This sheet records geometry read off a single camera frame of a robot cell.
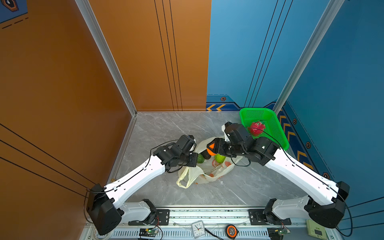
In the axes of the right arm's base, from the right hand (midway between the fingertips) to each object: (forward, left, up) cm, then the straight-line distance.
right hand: (209, 148), depth 68 cm
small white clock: (-28, +6, -26) cm, 39 cm away
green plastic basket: (+30, -48, -24) cm, 62 cm away
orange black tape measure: (-29, -9, -24) cm, 39 cm away
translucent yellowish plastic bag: (+3, -2, -28) cm, 28 cm away
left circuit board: (-29, +28, -27) cm, 49 cm away
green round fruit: (+5, -7, -20) cm, 22 cm away
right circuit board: (-29, -34, -28) cm, 52 cm away
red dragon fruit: (+27, -34, -19) cm, 47 cm away
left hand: (0, +6, -10) cm, 12 cm away
